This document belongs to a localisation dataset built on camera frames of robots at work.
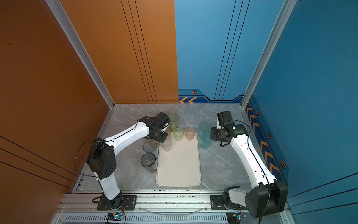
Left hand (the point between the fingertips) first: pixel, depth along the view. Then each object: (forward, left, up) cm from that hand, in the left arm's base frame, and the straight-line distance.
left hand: (162, 137), depth 89 cm
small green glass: (+7, -10, -6) cm, 14 cm away
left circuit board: (-41, +21, -11) cm, 47 cm away
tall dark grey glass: (-16, +7, -3) cm, 17 cm away
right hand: (-4, -30, +9) cm, 32 cm away
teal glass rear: (+8, -28, 0) cm, 29 cm away
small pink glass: (+7, -18, -7) cm, 20 cm away
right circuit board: (-41, -40, -10) cm, 58 cm away
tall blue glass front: (-7, +6, 0) cm, 9 cm away
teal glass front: (+5, -28, -5) cm, 29 cm away
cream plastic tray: (-16, -12, -9) cm, 22 cm away
